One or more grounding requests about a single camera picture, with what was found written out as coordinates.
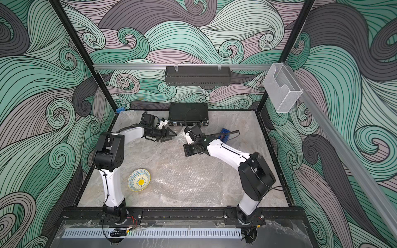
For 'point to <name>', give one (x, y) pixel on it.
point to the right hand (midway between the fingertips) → (184, 151)
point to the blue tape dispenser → (224, 137)
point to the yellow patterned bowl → (138, 180)
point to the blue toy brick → (119, 110)
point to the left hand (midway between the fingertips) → (173, 134)
